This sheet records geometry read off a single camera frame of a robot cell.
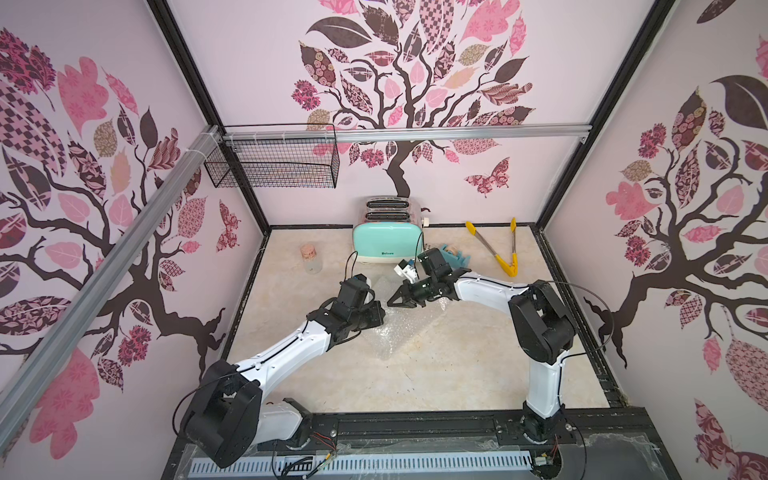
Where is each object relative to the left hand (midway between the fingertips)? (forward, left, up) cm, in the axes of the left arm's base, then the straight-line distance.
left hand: (385, 318), depth 84 cm
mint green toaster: (+29, -1, +7) cm, 30 cm away
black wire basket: (+107, +62, -13) cm, 125 cm away
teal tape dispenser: (+26, -25, -4) cm, 36 cm away
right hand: (+5, -1, +1) cm, 5 cm away
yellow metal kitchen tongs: (+23, -45, -7) cm, 51 cm away
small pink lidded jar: (+24, +26, -6) cm, 36 cm away
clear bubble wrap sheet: (-1, -5, -2) cm, 5 cm away
